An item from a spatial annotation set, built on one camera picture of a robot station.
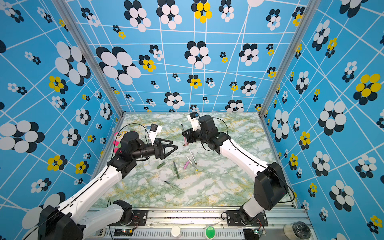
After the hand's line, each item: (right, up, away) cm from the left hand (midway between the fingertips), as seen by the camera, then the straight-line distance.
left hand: (174, 145), depth 69 cm
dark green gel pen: (-4, -25, +15) cm, 29 cm away
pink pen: (+5, +2, +3) cm, 6 cm away
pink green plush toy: (-41, +2, +28) cm, 50 cm away
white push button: (+1, -37, -5) cm, 37 cm away
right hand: (+4, +5, +10) cm, 12 cm away
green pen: (-1, -20, +20) cm, 28 cm away
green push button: (+16, -35, -7) cm, 40 cm away
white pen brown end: (+9, -14, +24) cm, 29 cm away
